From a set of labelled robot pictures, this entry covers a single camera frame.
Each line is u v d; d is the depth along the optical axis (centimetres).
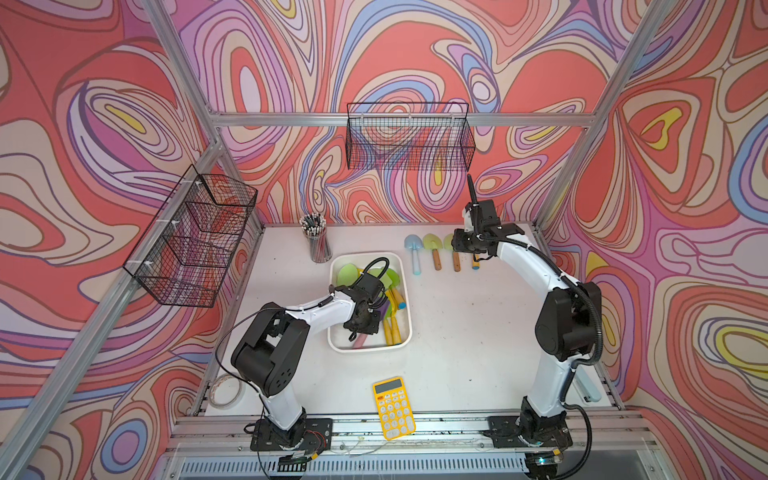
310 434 72
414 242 114
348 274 101
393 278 102
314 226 96
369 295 74
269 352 47
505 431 73
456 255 108
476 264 107
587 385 79
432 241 113
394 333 86
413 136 96
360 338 88
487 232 68
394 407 77
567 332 50
